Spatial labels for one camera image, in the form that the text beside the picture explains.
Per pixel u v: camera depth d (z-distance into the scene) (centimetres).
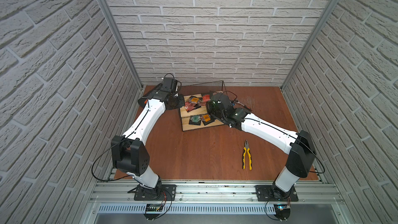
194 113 86
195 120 98
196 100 87
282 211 71
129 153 44
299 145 44
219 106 60
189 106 87
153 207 73
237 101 110
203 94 92
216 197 74
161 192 72
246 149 87
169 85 64
